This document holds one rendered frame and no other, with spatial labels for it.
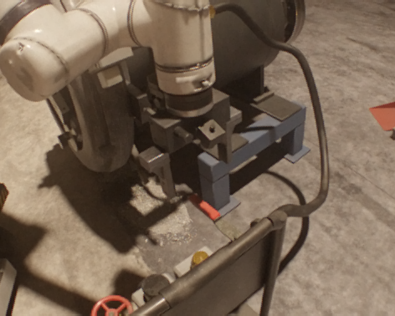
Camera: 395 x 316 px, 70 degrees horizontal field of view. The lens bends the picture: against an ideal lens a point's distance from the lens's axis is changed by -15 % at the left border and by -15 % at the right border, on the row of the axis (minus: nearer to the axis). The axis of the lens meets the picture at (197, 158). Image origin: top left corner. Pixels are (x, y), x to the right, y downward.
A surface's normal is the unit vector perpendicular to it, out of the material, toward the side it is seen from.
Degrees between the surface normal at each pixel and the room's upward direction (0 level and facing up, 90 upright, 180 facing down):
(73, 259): 0
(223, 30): 80
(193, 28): 90
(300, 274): 0
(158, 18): 87
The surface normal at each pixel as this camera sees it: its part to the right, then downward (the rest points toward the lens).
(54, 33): 0.65, -0.32
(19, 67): -0.30, 0.63
